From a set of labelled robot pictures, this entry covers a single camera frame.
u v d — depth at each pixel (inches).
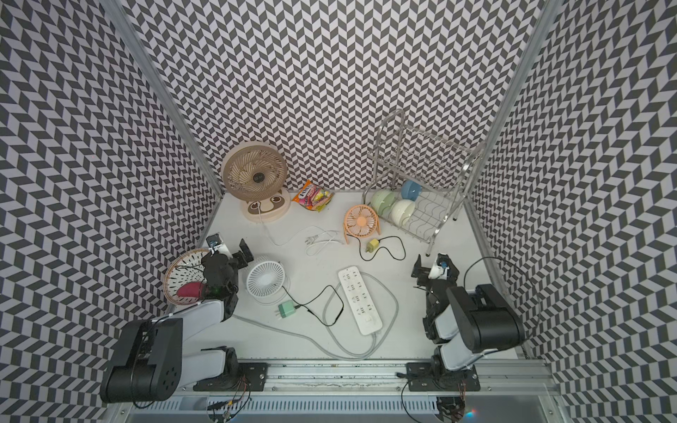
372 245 38.9
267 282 32.7
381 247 39.1
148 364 16.4
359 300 33.3
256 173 36.9
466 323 18.0
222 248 30.0
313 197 44.1
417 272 31.9
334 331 32.4
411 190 40.2
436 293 28.6
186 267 36.7
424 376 28.4
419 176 32.4
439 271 29.8
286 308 33.3
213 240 29.0
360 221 38.8
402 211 37.7
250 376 28.7
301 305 34.2
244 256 32.3
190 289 34.0
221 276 26.6
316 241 39.8
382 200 39.0
